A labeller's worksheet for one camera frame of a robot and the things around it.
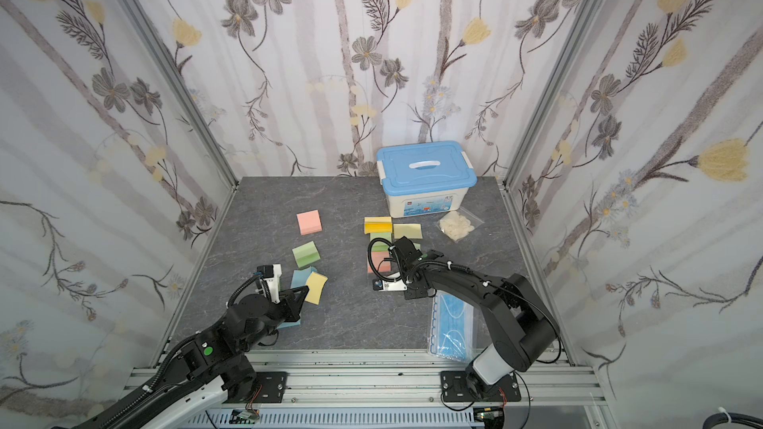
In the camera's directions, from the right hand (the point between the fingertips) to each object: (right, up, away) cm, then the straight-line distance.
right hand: (416, 270), depth 90 cm
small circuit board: (-44, -31, -19) cm, 57 cm away
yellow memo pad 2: (-28, -1, -12) cm, 31 cm away
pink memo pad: (-38, +14, +17) cm, 44 cm away
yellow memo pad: (-13, +13, +19) cm, 26 cm away
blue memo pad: (-38, -3, +5) cm, 38 cm away
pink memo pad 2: (-12, +4, -12) cm, 17 cm away
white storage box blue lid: (+5, +30, +14) cm, 33 cm away
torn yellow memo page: (-1, +11, +17) cm, 20 cm away
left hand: (-29, -2, -15) cm, 32 cm away
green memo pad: (-36, +3, +9) cm, 38 cm away
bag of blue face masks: (+10, -15, -7) cm, 19 cm away
